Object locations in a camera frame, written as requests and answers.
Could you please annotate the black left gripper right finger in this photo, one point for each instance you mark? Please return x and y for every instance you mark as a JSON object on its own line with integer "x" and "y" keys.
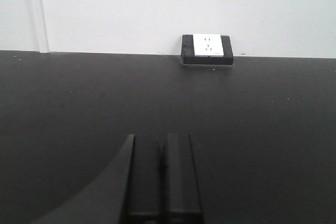
{"x": 181, "y": 182}

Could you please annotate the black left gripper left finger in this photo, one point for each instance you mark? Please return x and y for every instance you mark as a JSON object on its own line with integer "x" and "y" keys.
{"x": 136, "y": 182}

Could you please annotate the white power socket black housing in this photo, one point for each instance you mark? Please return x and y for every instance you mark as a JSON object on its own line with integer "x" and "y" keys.
{"x": 208, "y": 47}

